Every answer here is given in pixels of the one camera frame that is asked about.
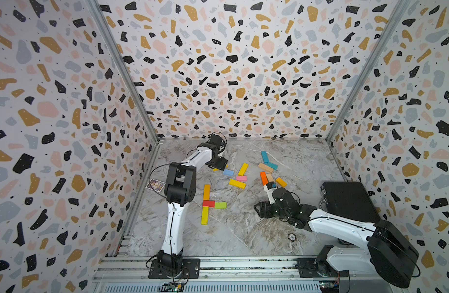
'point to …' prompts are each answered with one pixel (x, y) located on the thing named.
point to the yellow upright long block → (243, 170)
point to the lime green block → (220, 205)
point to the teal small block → (272, 165)
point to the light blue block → (229, 172)
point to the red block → (208, 203)
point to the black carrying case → (349, 198)
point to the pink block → (241, 178)
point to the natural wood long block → (269, 177)
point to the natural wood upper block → (265, 167)
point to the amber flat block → (281, 182)
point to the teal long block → (265, 156)
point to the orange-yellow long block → (207, 192)
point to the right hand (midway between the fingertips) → (259, 206)
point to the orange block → (264, 178)
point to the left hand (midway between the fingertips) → (219, 162)
